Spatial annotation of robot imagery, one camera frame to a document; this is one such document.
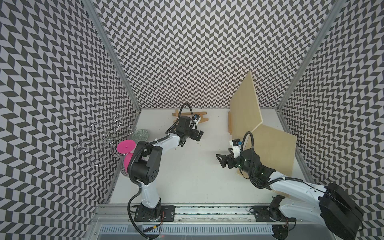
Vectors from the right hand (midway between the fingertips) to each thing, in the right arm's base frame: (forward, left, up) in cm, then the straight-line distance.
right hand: (222, 154), depth 81 cm
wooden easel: (+38, +12, -8) cm, 40 cm away
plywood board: (+9, -36, -10) cm, 39 cm away
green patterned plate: (+18, +53, -7) cm, 56 cm away
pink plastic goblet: (-7, +43, +21) cm, 48 cm away
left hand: (+20, +15, -3) cm, 25 cm away
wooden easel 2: (+24, -8, -7) cm, 27 cm away
